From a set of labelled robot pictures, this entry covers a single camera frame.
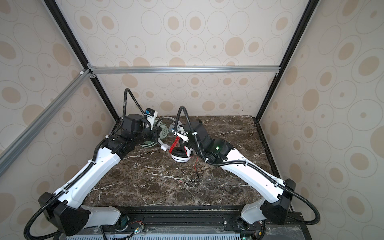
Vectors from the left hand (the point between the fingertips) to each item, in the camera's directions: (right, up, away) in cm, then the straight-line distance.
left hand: (164, 126), depth 72 cm
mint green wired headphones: (-2, +2, -2) cm, 3 cm away
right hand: (+13, 0, -3) cm, 14 cm away
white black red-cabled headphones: (+8, -13, -6) cm, 16 cm away
